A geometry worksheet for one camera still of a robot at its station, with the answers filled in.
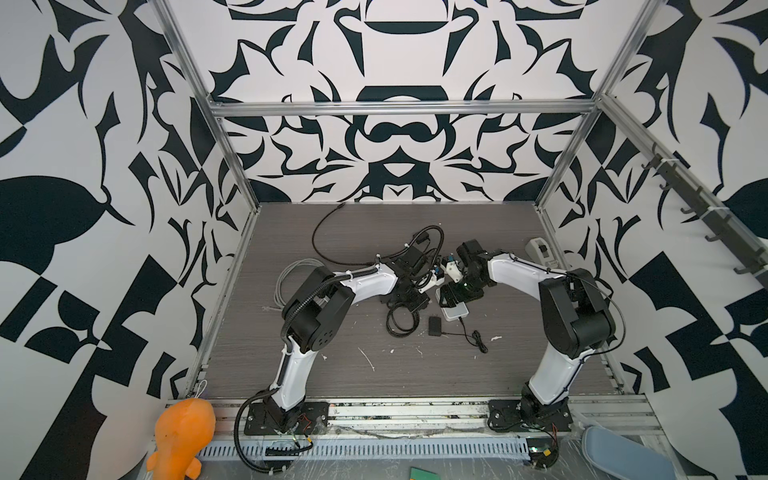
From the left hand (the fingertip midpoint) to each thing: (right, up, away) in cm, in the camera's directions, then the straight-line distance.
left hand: (427, 297), depth 93 cm
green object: (-6, -33, -27) cm, 43 cm away
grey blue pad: (+41, -32, -24) cm, 57 cm away
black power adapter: (+2, -8, -3) cm, 9 cm away
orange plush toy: (-56, -23, -27) cm, 67 cm away
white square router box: (+9, -3, -3) cm, 10 cm away
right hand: (+8, 0, +1) cm, 8 cm away
